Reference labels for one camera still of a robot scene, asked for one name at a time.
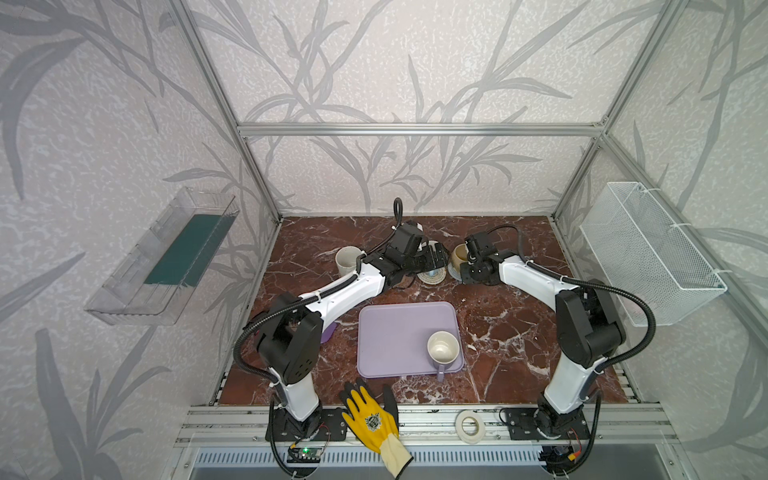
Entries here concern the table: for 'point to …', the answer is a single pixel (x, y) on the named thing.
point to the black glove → (388, 399)
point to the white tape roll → (470, 439)
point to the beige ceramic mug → (459, 255)
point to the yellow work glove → (378, 429)
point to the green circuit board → (304, 455)
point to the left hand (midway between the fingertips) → (445, 249)
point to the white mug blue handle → (431, 243)
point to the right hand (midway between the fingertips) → (469, 264)
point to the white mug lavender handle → (442, 349)
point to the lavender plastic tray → (393, 338)
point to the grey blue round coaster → (453, 271)
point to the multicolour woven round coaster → (433, 277)
